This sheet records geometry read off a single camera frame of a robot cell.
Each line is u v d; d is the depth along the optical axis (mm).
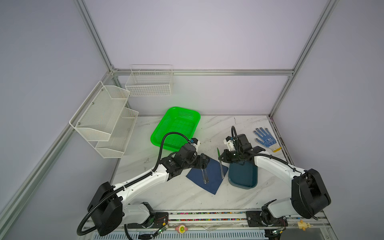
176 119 1181
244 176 874
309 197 428
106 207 395
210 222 732
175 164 579
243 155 655
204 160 702
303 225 684
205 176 882
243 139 691
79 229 362
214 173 882
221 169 819
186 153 585
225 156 752
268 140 1042
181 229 673
